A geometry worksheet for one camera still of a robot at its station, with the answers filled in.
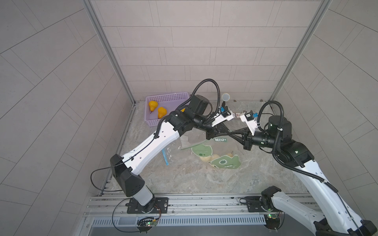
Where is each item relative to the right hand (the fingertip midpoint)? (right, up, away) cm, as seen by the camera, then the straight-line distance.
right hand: (230, 135), depth 62 cm
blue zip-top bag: (-29, -13, +22) cm, 39 cm away
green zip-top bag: (0, -14, +24) cm, 28 cm away
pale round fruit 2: (+2, -11, +11) cm, 16 cm away
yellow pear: (-47, +16, +47) cm, 69 cm away
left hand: (-1, +2, 0) cm, 2 cm away
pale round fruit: (-9, -15, +15) cm, 23 cm away
